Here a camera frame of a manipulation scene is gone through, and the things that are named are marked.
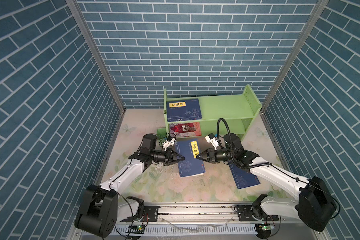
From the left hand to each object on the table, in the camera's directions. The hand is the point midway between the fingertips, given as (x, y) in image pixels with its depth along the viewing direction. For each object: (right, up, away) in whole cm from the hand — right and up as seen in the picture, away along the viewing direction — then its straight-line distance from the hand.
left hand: (182, 160), depth 73 cm
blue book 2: (+4, -2, -1) cm, 5 cm away
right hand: (+7, +2, +1) cm, 7 cm away
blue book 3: (+35, -13, +13) cm, 39 cm away
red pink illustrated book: (-2, +14, +19) cm, 24 cm away
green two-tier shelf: (+39, +27, +29) cm, 55 cm away
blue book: (0, +26, +8) cm, 27 cm away
